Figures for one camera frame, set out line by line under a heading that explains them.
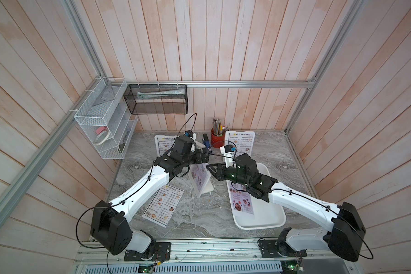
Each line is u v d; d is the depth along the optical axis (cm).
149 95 90
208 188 91
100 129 82
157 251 73
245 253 73
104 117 68
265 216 82
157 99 103
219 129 105
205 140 111
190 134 70
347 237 39
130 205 43
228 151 66
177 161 58
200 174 82
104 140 78
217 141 105
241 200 84
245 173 57
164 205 88
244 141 95
